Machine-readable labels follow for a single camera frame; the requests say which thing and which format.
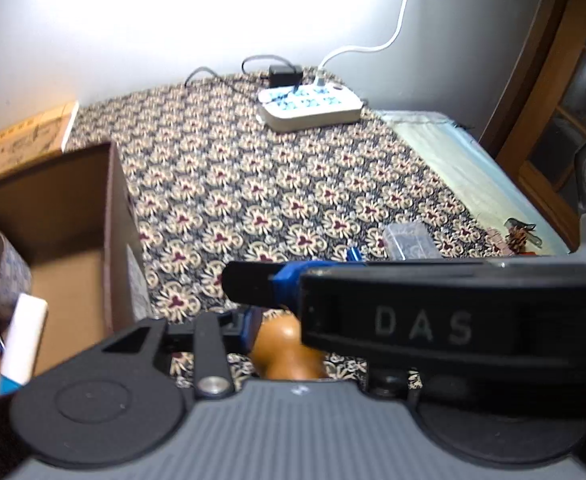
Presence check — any blue marker pen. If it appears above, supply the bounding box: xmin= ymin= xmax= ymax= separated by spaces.
xmin=346 ymin=246 xmax=365 ymax=262

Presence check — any white blue cream tube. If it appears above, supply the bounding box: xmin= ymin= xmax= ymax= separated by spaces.
xmin=0 ymin=294 xmax=48 ymax=396

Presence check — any brown cardboard box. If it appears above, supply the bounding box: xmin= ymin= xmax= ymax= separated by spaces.
xmin=0 ymin=142 xmax=152 ymax=376

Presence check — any wooden glass door cabinet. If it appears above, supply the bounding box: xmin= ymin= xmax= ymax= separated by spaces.
xmin=481 ymin=0 xmax=586 ymax=249

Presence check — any light blue bed sheet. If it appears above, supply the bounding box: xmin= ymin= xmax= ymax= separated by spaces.
xmin=379 ymin=110 xmax=570 ymax=256

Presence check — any yellow calligraphy book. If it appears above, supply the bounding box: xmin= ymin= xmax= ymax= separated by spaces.
xmin=0 ymin=101 xmax=79 ymax=176

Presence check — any white power strip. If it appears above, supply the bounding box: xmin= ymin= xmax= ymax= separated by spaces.
xmin=257 ymin=82 xmax=363 ymax=133

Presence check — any clear plastic case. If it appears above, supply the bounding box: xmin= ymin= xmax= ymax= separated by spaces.
xmin=382 ymin=221 xmax=442 ymax=261

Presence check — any white power cable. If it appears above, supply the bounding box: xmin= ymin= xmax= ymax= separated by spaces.
xmin=315 ymin=0 xmax=414 ymax=89

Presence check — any small ornament on bed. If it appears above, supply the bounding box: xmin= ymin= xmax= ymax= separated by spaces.
xmin=505 ymin=217 xmax=543 ymax=255

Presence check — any black cable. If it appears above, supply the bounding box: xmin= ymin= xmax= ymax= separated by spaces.
xmin=182 ymin=54 xmax=294 ymax=90

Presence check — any brown wooden gourd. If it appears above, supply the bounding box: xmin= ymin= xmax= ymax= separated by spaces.
xmin=250 ymin=314 xmax=328 ymax=380

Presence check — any black power adapter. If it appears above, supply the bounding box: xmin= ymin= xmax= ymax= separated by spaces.
xmin=268 ymin=64 xmax=304 ymax=88

